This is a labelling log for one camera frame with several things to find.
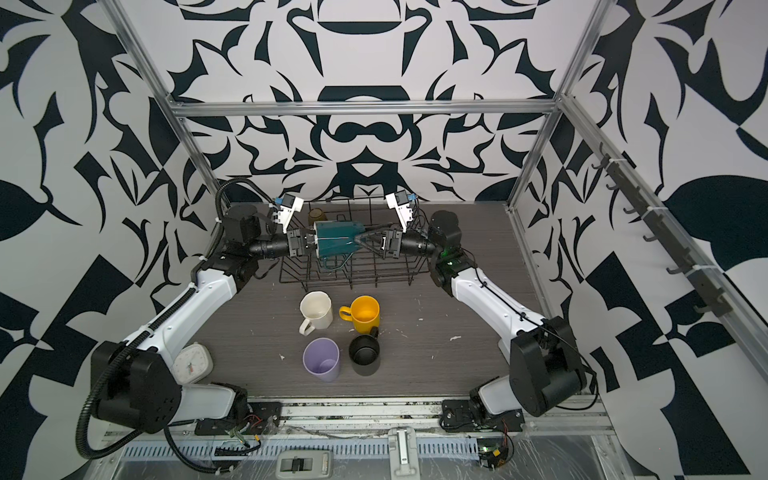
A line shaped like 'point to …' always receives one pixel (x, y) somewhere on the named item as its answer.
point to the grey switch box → (304, 464)
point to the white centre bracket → (403, 453)
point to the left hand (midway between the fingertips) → (333, 233)
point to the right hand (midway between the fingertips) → (362, 240)
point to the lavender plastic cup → (321, 357)
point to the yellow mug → (364, 311)
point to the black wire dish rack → (363, 270)
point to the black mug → (365, 353)
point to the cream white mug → (317, 311)
